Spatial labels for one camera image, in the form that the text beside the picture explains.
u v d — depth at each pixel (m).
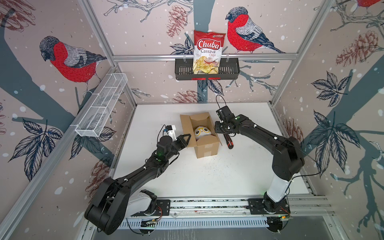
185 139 0.80
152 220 0.71
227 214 0.73
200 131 0.93
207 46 0.83
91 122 0.71
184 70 0.95
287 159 0.48
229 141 0.98
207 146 0.81
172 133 0.76
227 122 0.67
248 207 0.73
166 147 0.63
